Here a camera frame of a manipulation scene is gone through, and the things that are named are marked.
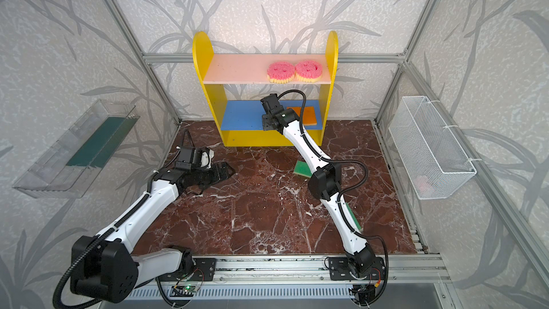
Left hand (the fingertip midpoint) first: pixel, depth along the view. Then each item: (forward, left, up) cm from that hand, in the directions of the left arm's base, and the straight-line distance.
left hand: (228, 174), depth 83 cm
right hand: (+26, -16, +5) cm, 31 cm away
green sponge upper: (+10, -30, -12) cm, 34 cm away
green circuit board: (-36, +12, -16) cm, 41 cm away
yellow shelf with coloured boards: (+32, 0, -3) cm, 32 cm away
